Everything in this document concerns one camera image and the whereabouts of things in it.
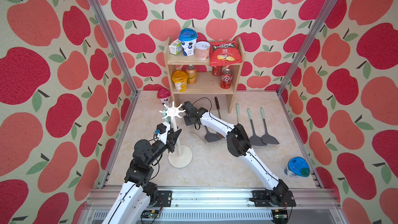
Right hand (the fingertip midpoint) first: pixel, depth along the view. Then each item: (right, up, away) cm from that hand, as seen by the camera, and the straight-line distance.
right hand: (189, 120), depth 104 cm
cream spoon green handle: (+35, +9, +7) cm, 36 cm away
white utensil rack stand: (-7, -20, -18) cm, 28 cm away
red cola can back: (+18, +32, -8) cm, 38 cm away
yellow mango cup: (-4, +26, -18) cm, 32 cm away
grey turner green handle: (+42, -11, -9) cm, 44 cm away
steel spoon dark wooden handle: (+16, -3, -34) cm, 38 cm away
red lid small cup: (-18, +18, +2) cm, 25 cm away
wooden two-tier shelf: (+12, +24, -8) cm, 28 cm away
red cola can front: (+22, +26, -18) cm, 39 cm away
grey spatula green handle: (+14, -10, -8) cm, 19 cm away
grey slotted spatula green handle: (+50, -11, -8) cm, 51 cm away
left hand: (-3, -2, -34) cm, 34 cm away
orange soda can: (+2, +31, -14) cm, 34 cm away
